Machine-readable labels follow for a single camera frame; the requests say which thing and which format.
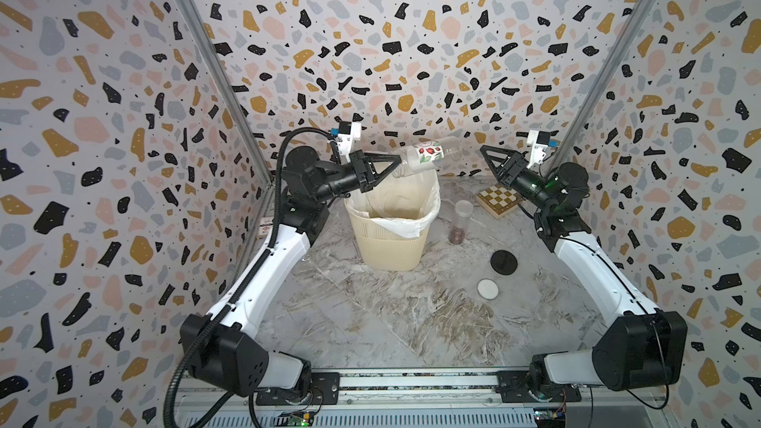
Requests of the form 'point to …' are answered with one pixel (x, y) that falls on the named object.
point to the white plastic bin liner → (401, 204)
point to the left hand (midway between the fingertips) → (402, 163)
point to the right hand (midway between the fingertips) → (485, 156)
